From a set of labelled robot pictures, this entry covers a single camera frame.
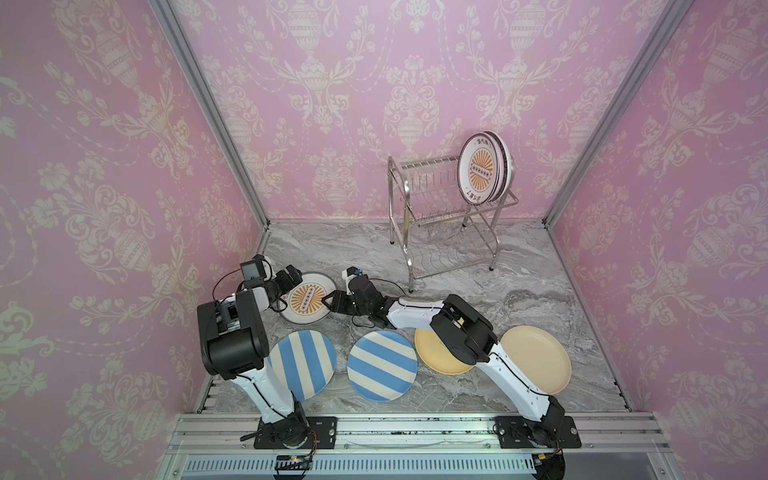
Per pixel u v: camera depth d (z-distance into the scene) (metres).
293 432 0.69
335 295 0.89
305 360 0.86
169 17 0.70
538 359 0.87
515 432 0.73
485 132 0.80
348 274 0.92
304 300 0.98
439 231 1.20
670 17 0.69
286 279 0.90
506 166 0.76
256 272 0.78
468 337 0.61
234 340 0.50
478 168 0.86
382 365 0.85
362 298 0.80
